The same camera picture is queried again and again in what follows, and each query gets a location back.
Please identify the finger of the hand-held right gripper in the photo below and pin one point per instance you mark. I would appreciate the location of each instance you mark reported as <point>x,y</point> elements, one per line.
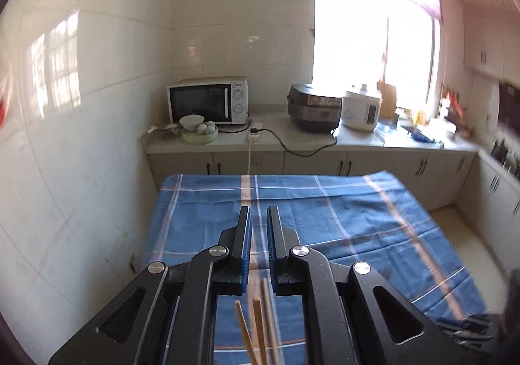
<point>479,337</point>
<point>467,321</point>

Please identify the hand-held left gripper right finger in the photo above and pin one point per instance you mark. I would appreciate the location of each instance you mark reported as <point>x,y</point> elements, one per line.
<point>271,243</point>

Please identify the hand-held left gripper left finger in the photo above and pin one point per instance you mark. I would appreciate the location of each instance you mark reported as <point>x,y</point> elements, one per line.
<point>245,243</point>

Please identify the bunch of wooden chopsticks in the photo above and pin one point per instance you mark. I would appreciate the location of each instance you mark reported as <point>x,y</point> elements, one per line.
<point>258,328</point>

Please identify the blue plaid tablecloth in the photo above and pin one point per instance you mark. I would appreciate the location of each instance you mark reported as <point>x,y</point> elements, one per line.
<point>345,218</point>

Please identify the white kitchen cabinet counter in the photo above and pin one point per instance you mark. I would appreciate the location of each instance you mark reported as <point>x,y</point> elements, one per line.
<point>313,163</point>

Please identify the white power strip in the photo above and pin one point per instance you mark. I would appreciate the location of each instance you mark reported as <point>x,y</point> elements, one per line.
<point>254,134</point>

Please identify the pale green bowl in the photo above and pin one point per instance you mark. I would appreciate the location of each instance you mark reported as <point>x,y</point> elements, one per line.
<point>195,138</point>

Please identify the pale egg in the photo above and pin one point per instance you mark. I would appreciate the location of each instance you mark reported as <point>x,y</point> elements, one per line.
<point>210,128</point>
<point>201,128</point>

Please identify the small white bowl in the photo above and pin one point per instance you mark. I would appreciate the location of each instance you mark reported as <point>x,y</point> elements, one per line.
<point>191,121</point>

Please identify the dark rice cooker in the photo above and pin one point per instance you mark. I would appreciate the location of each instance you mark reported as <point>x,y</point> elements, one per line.
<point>313,113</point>

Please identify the white microwave oven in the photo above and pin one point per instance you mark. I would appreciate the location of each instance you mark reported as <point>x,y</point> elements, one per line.
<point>199,100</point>

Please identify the white electric pressure cooker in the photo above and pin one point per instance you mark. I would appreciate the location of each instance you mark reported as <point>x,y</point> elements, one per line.
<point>357,113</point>

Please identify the gas stove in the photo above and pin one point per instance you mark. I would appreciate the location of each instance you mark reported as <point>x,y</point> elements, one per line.
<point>503,151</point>

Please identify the wooden cutting board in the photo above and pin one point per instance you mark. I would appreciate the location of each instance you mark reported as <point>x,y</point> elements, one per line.
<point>389,100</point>

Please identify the yellow bottle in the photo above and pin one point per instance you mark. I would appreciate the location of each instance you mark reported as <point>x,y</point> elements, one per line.
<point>418,117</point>

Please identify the kitchen window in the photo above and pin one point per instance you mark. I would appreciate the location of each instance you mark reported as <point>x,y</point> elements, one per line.
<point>353,43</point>

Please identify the dark range hood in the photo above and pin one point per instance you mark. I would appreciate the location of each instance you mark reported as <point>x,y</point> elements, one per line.
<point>510,104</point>

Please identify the white wall cabinet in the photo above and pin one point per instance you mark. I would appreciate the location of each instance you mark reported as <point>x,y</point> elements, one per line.
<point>487,52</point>

